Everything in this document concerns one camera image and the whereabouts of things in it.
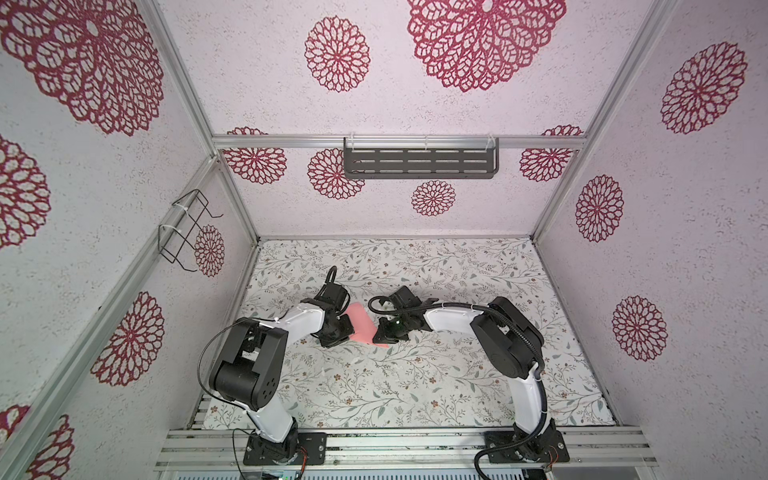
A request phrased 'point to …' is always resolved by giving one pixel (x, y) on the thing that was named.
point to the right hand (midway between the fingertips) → (372, 336)
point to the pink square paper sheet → (364, 329)
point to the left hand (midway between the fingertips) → (346, 341)
